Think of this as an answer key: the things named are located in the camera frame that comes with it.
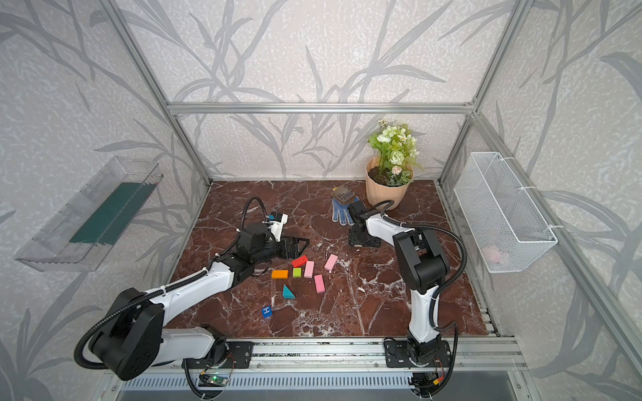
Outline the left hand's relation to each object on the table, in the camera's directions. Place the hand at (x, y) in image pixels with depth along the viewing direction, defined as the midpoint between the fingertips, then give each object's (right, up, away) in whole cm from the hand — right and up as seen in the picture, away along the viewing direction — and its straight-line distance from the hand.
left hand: (304, 233), depth 83 cm
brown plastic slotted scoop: (+14, +14, +29) cm, 35 cm away
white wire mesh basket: (+53, +4, -23) cm, 58 cm away
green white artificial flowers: (+34, +29, +8) cm, 45 cm away
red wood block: (-3, -12, +9) cm, 15 cm away
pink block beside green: (+1, -14, +8) cm, 16 cm away
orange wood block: (-10, -16, +6) cm, 19 cm away
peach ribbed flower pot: (+29, +18, +14) cm, 37 cm away
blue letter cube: (-12, -25, -3) cm, 28 cm away
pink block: (+9, -12, +10) cm, 18 cm away
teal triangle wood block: (-6, -21, +1) cm, 22 cm away
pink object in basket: (+57, -4, -11) cm, 58 cm away
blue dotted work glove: (+12, +7, +25) cm, 29 cm away
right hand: (+22, -2, +17) cm, 28 cm away
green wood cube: (-3, -15, +6) cm, 16 cm away
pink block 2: (+5, -18, +4) cm, 19 cm away
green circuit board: (-24, -40, -13) cm, 49 cm away
